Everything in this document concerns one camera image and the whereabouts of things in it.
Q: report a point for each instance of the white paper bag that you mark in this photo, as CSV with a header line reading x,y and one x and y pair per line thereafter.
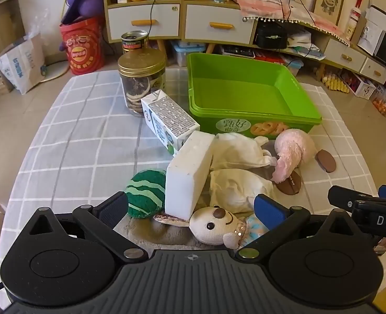
x,y
19,62

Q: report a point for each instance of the row of yellow bottles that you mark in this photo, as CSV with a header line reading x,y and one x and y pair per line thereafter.
x,y
336,83

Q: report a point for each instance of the purple plush toy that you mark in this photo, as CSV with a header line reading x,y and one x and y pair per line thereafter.
x,y
85,0

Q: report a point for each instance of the cream cloth bag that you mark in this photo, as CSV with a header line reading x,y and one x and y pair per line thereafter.
x,y
235,189

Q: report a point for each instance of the bag of oranges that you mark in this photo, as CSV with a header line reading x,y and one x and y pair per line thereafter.
x,y
382,103

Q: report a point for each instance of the brown round powder puff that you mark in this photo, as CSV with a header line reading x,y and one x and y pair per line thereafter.
x,y
291,184

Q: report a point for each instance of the green striped watermelon plush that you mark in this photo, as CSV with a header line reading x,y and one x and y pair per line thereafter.
x,y
145,193

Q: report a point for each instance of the green plastic bin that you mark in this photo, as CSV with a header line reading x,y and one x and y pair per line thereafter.
x,y
245,98

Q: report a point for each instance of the clear storage box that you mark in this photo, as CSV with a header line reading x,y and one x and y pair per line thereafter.
x,y
186,52

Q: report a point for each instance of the beige doll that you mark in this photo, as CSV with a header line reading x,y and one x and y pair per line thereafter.
x,y
212,225

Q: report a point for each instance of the white sponge block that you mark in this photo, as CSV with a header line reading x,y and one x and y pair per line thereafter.
x,y
189,176

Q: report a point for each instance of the black box device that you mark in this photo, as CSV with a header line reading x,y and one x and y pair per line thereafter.
x,y
271,36

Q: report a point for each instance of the low yellow white cabinet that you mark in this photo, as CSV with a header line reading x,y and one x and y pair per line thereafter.
x,y
343,55

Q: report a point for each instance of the clear jar with gold lid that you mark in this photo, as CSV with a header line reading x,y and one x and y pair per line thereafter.
x,y
140,78

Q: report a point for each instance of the yellow white drawer cabinet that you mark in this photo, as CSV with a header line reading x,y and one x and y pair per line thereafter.
x,y
166,16

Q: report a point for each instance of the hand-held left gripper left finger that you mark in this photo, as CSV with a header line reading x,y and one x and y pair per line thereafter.
x,y
114,206

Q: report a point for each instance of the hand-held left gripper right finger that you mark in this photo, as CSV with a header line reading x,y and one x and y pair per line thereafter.
x,y
271,210

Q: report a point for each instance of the tin can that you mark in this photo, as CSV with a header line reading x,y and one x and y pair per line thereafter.
x,y
134,41

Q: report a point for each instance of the white cloth bag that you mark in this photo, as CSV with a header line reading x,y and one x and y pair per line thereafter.
x,y
238,150

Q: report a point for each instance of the pink plush toy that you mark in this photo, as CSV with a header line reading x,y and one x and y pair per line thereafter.
x,y
291,150

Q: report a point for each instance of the white milk carton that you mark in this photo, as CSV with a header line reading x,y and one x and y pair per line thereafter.
x,y
170,121

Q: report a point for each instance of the brown oval powder puff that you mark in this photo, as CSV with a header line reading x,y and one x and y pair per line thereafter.
x,y
325,161

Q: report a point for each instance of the pink cloth with lace trim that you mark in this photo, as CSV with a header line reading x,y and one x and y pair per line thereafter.
x,y
277,6

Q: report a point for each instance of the red printed bag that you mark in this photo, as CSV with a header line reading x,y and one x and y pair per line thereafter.
x,y
81,45

